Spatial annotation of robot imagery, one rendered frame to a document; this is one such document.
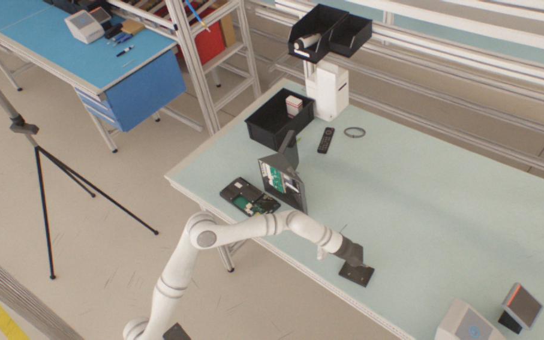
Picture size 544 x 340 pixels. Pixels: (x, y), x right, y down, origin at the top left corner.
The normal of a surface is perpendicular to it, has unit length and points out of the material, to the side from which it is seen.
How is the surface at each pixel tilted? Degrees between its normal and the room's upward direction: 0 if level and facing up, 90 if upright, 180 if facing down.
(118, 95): 90
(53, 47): 0
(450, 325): 9
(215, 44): 90
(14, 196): 0
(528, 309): 32
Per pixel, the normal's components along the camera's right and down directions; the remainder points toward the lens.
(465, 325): 0.29, -0.38
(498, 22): -0.12, -0.66
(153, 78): 0.76, 0.42
